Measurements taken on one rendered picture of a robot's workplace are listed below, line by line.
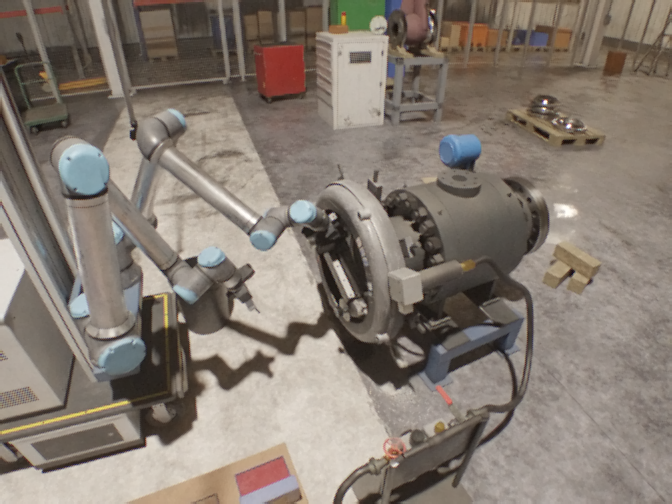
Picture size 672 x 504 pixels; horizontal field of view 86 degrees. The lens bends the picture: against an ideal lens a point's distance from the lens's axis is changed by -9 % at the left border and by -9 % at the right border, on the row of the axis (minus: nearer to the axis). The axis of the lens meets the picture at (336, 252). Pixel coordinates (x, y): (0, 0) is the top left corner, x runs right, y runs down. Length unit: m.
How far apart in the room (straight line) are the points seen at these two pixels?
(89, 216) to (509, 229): 1.67
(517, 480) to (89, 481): 1.84
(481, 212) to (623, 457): 1.30
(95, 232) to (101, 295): 0.20
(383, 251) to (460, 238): 0.43
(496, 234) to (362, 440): 1.12
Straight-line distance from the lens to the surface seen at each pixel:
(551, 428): 2.20
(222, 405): 2.09
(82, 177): 1.13
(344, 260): 1.86
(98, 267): 1.25
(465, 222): 1.81
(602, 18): 13.46
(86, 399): 1.94
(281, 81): 6.87
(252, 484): 1.35
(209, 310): 2.29
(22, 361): 1.76
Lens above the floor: 1.70
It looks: 35 degrees down
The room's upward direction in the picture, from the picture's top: straight up
